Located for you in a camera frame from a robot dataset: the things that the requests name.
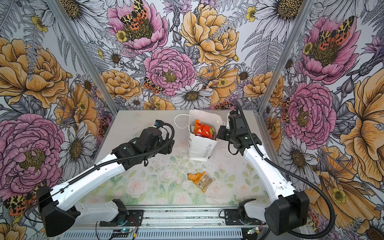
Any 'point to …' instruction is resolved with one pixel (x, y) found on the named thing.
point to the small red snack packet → (206, 131)
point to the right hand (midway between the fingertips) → (219, 135)
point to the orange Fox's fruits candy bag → (196, 126)
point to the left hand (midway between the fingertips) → (166, 145)
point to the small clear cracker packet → (204, 182)
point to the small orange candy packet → (195, 177)
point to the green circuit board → (125, 230)
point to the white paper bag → (200, 148)
